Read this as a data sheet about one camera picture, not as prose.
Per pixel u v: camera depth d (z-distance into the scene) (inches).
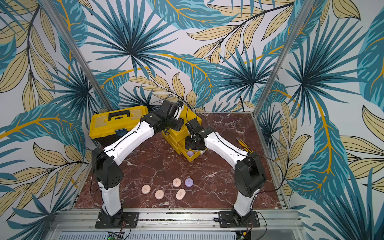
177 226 28.8
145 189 32.1
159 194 31.9
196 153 32.5
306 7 27.1
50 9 26.7
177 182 32.9
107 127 35.2
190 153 33.8
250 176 18.2
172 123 28.1
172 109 25.4
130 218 28.7
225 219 28.8
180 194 31.4
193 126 26.9
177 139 33.3
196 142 24.3
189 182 33.0
